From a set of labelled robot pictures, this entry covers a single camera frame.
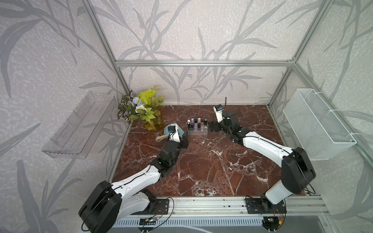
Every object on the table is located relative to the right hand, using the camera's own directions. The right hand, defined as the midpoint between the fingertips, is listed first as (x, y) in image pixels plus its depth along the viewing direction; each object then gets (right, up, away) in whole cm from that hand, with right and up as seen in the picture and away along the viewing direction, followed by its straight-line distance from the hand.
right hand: (214, 117), depth 88 cm
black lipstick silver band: (-14, -6, +12) cm, 20 cm away
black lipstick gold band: (-17, -6, +12) cm, 21 cm away
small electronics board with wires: (-36, -51, -17) cm, 65 cm away
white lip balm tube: (-17, -3, +12) cm, 21 cm away
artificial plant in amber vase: (-42, +6, 0) cm, 43 cm away
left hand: (-18, -7, -8) cm, 21 cm away
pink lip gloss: (-9, -2, +11) cm, 14 cm away
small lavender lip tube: (-12, -7, +13) cm, 19 cm away
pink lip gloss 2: (-7, -7, +13) cm, 16 cm away
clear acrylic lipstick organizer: (-14, -10, +15) cm, 23 cm away
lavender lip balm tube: (-14, -2, +12) cm, 18 cm away
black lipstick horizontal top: (-9, -6, +12) cm, 16 cm away
